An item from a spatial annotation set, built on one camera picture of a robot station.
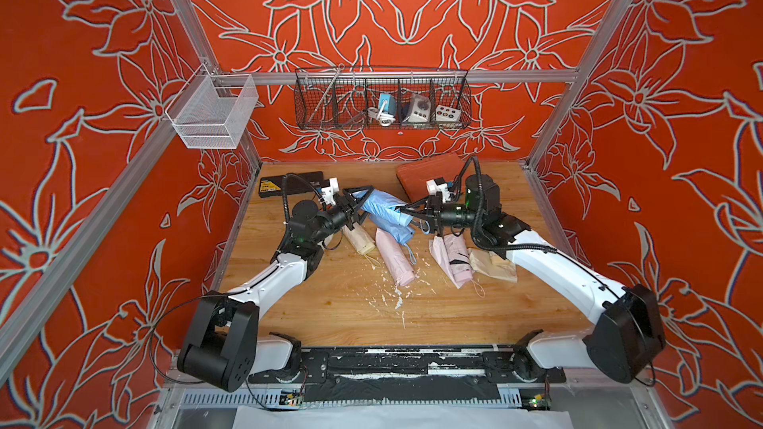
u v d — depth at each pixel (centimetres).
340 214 69
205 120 88
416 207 68
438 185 72
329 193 74
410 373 73
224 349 41
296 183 71
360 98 101
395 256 88
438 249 92
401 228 95
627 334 39
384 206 69
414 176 109
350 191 70
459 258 89
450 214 65
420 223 67
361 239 93
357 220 73
